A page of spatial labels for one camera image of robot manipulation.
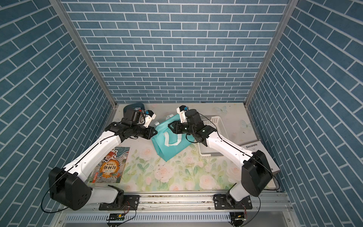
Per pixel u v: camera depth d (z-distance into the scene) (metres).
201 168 0.87
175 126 0.68
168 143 0.82
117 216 0.72
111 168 0.85
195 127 0.61
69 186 0.39
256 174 0.43
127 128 0.57
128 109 1.19
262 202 0.75
